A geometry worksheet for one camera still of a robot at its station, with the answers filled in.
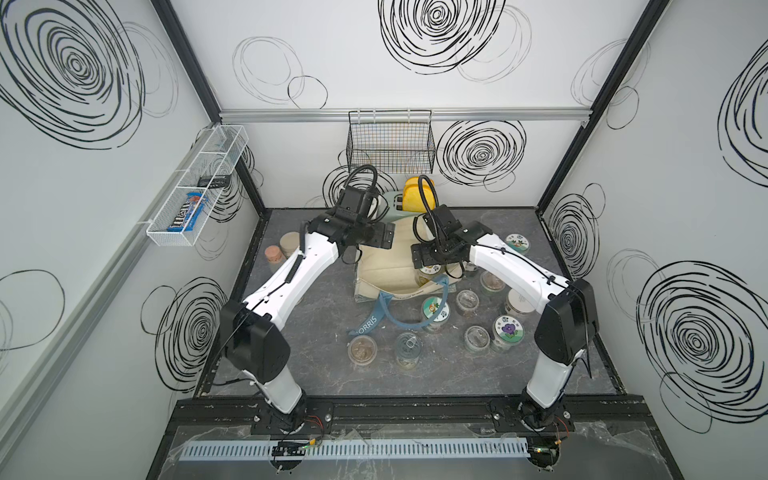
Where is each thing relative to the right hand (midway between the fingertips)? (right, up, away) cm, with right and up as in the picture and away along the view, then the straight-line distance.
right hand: (429, 255), depth 87 cm
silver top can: (-7, -24, -10) cm, 27 cm away
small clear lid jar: (+12, -23, -6) cm, 26 cm away
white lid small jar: (-1, -6, +5) cm, 8 cm away
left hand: (-15, +7, -5) cm, 18 cm away
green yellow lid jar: (0, -15, -2) cm, 15 cm away
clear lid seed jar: (+12, -14, +2) cm, 19 cm away
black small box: (-57, +20, -8) cm, 61 cm away
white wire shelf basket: (-63, +29, 0) cm, 69 cm away
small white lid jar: (+20, -21, -6) cm, 30 cm away
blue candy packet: (-60, +11, -16) cm, 63 cm away
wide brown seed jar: (-19, -25, -8) cm, 32 cm away
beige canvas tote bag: (-14, -6, +10) cm, 19 cm away
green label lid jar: (+32, +3, +13) cm, 35 cm away
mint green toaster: (-10, +14, +13) cm, 22 cm away
